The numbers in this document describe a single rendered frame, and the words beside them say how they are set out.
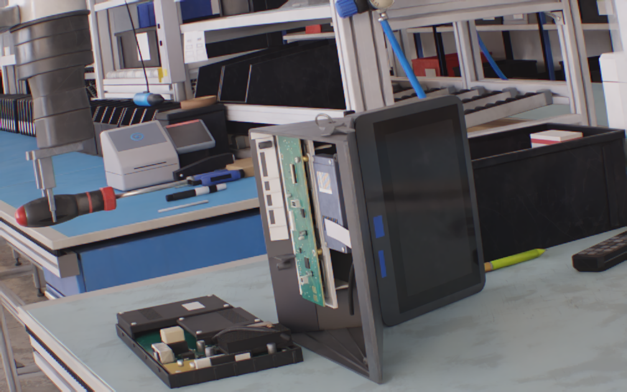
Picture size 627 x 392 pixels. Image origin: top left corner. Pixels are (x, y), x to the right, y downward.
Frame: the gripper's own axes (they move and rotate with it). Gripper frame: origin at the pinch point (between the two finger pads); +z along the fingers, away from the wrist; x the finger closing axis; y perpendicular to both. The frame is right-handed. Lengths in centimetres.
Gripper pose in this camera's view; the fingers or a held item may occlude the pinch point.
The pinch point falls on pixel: (52, 219)
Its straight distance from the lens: 124.6
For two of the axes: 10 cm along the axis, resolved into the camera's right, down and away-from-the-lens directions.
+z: 1.7, 9.8, 0.9
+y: 9.2, -1.9, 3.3
